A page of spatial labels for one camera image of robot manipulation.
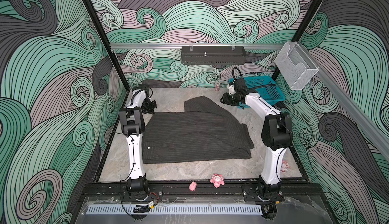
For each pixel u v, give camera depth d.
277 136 0.54
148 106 0.92
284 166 0.79
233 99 0.83
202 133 0.93
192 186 0.73
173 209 0.70
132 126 0.66
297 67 0.82
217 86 1.18
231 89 0.86
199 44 0.95
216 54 0.95
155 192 0.73
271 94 1.13
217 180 0.74
